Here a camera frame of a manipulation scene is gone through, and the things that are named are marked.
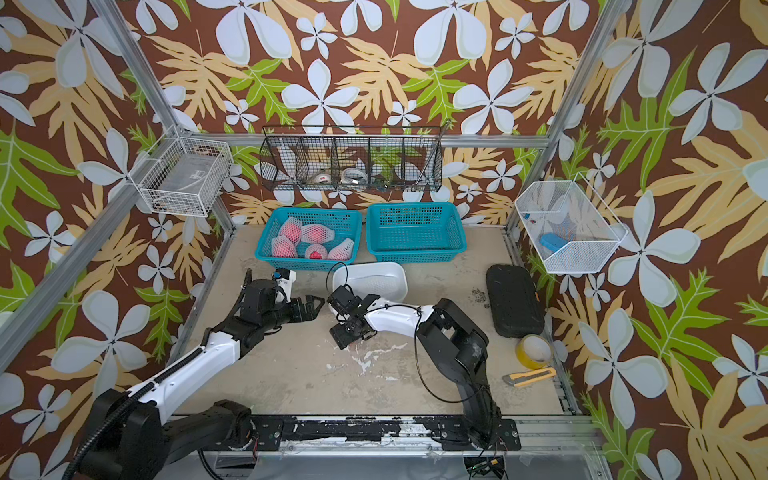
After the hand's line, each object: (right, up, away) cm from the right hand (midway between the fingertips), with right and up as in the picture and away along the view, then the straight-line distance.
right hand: (342, 333), depth 91 cm
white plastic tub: (+14, +15, +13) cm, 24 cm away
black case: (+54, +8, 0) cm, 54 cm away
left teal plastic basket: (-2, +37, +24) cm, 44 cm away
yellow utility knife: (+51, -10, -9) cm, 52 cm away
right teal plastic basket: (+26, +34, +28) cm, 51 cm away
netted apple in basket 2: (-22, +35, +20) cm, 46 cm away
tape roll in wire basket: (-7, +49, +5) cm, 50 cm away
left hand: (-7, +12, -6) cm, 15 cm away
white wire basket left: (-46, +48, -6) cm, 67 cm away
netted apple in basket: (-23, +27, +13) cm, 38 cm away
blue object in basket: (+59, +28, -11) cm, 66 cm away
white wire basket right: (+66, +32, -7) cm, 74 cm away
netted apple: (-2, +26, +10) cm, 28 cm away
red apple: (-13, +33, +20) cm, 40 cm away
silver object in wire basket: (+3, +51, +7) cm, 51 cm away
